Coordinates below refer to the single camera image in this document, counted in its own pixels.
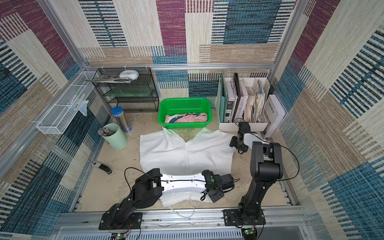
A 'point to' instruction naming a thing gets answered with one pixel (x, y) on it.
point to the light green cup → (117, 140)
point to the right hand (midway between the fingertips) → (236, 144)
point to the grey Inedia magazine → (274, 114)
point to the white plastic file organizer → (242, 99)
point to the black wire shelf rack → (132, 89)
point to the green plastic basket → (185, 112)
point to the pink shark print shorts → (189, 117)
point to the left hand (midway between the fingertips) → (217, 192)
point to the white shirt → (206, 150)
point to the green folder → (223, 100)
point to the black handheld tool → (102, 168)
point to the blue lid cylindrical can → (117, 111)
